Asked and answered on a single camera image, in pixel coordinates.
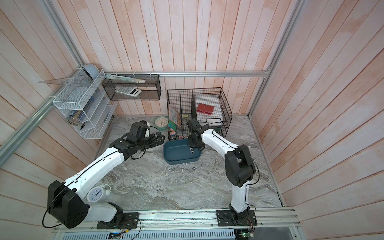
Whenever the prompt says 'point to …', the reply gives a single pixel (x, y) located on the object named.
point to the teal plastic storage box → (179, 151)
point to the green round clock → (161, 122)
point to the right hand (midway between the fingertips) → (190, 144)
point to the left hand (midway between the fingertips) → (158, 141)
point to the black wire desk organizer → (186, 102)
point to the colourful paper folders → (174, 119)
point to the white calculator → (129, 91)
